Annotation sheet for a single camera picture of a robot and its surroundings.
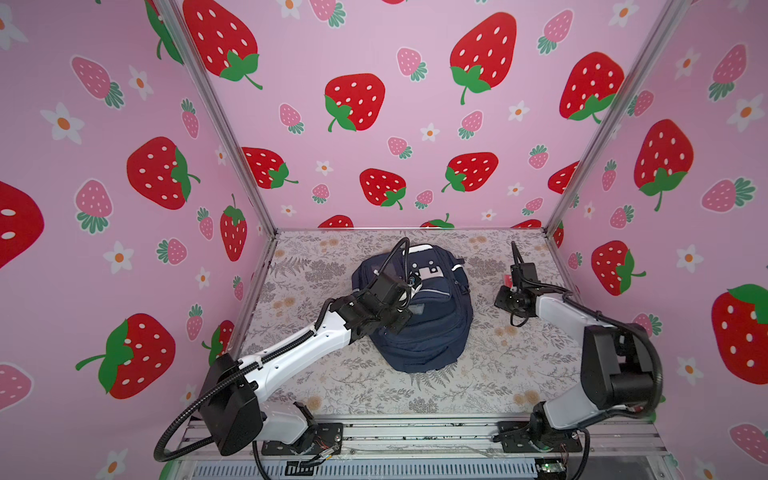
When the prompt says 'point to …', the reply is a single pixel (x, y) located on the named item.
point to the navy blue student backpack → (441, 307)
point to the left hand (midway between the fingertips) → (404, 307)
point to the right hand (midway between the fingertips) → (502, 299)
